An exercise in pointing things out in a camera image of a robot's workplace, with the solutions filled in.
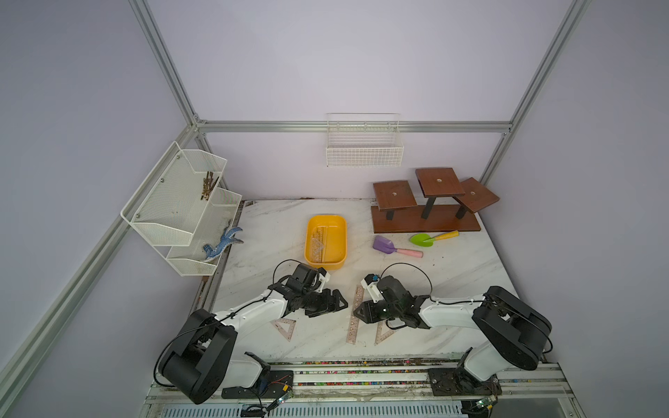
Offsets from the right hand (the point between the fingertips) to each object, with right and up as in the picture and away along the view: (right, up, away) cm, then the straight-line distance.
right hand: (359, 315), depth 87 cm
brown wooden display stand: (+39, +38, +19) cm, 58 cm away
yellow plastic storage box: (-13, +24, +20) cm, 34 cm away
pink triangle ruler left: (-24, -3, -3) cm, 25 cm away
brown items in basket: (-49, +44, -6) cm, 66 cm away
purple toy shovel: (+12, +22, +18) cm, 31 cm away
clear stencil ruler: (-16, +23, +18) cm, 33 cm away
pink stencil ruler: (-1, +3, 0) cm, 3 cm away
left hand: (-8, +3, -4) cm, 9 cm away
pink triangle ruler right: (+7, -4, -3) cm, 9 cm away
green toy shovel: (+29, +24, +20) cm, 43 cm away
